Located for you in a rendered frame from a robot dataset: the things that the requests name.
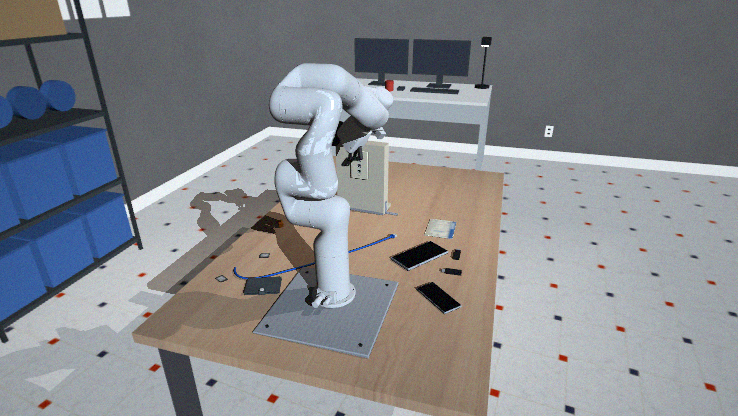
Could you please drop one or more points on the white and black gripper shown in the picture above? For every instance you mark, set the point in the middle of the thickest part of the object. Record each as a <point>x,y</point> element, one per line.
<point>353,139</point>

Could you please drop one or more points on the grey backing panel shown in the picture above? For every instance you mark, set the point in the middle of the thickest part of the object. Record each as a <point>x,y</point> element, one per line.
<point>363,194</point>

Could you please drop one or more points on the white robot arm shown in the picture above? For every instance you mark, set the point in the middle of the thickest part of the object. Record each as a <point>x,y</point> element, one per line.
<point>306,186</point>

